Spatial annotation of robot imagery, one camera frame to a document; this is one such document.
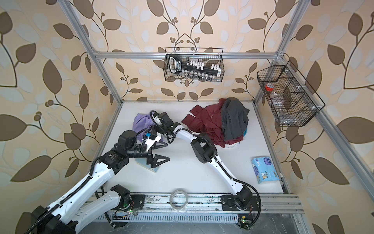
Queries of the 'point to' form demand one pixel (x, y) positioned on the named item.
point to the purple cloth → (140, 122)
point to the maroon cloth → (209, 120)
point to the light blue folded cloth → (143, 162)
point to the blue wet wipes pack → (264, 169)
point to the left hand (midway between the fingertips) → (168, 151)
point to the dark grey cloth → (234, 118)
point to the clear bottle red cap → (269, 87)
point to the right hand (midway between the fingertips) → (149, 131)
